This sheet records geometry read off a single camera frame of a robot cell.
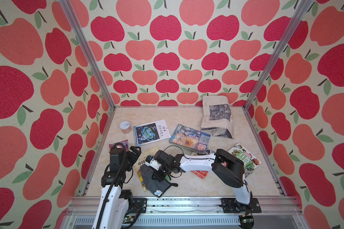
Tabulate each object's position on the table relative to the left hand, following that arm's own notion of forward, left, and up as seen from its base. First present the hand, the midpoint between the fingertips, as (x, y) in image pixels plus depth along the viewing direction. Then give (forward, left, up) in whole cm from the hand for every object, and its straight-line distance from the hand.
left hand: (138, 154), depth 80 cm
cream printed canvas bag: (+34, -54, -5) cm, 64 cm away
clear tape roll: (+25, +15, -7) cm, 30 cm away
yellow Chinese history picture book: (+1, +1, -12) cm, 12 cm away
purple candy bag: (+14, +13, -11) cm, 22 cm away
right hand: (-10, -8, -12) cm, 17 cm away
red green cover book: (0, -69, -9) cm, 69 cm away
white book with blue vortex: (+23, -4, -12) cm, 26 cm away
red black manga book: (-8, -37, -11) cm, 40 cm away
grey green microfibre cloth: (-15, -11, -10) cm, 22 cm away
